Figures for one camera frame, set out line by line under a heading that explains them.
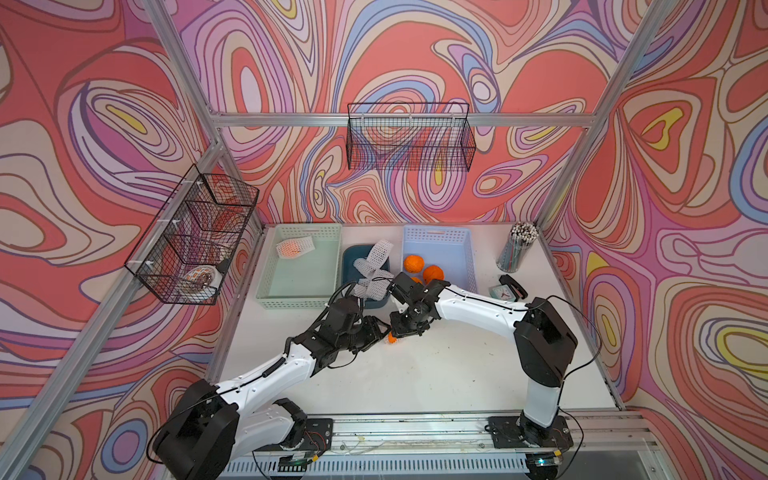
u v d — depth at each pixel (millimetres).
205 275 719
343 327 647
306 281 1046
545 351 469
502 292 984
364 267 997
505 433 734
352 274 1021
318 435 730
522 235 931
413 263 1013
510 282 1011
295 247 1050
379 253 990
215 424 401
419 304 636
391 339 829
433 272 979
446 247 1113
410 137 959
